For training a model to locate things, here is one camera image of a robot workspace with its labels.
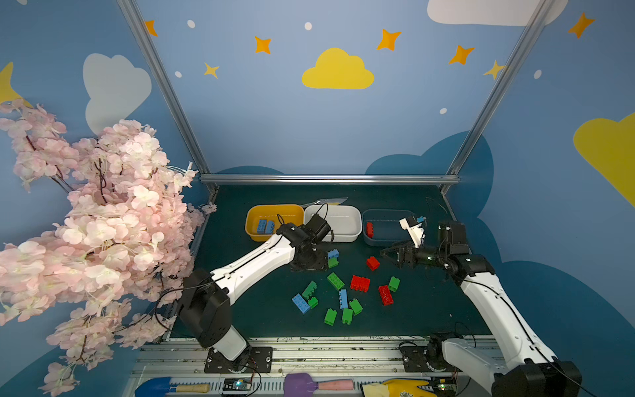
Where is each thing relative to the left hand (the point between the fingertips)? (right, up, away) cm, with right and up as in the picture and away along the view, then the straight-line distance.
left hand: (317, 264), depth 82 cm
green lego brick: (+7, -8, +9) cm, 14 cm away
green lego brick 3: (+4, -17, -1) cm, 18 cm away
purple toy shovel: (-4, -32, -12) cm, 34 cm away
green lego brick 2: (+13, -15, +1) cm, 20 cm away
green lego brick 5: (-3, -10, +5) cm, 12 cm away
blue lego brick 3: (+9, -13, +3) cm, 16 cm away
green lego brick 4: (+10, -17, 0) cm, 20 cm away
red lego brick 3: (+24, -13, +4) cm, 28 cm away
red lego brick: (+22, +10, +22) cm, 33 cm away
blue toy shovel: (-44, -32, -13) cm, 56 cm away
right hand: (+23, +7, -5) cm, 25 cm away
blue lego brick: (+6, +1, +14) cm, 15 cm away
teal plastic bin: (+28, +11, +27) cm, 41 cm away
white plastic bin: (+12, +13, +27) cm, 32 cm away
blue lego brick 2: (-6, -14, +3) cm, 16 cm away
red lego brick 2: (+15, -9, +7) cm, 19 cm away
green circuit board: (-23, -33, -11) cm, 42 cm away
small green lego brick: (+6, -2, +14) cm, 15 cm away
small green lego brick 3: (+28, -9, +7) cm, 30 cm away
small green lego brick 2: (-2, -14, +2) cm, 14 cm away
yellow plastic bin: (-17, +17, +26) cm, 36 cm away
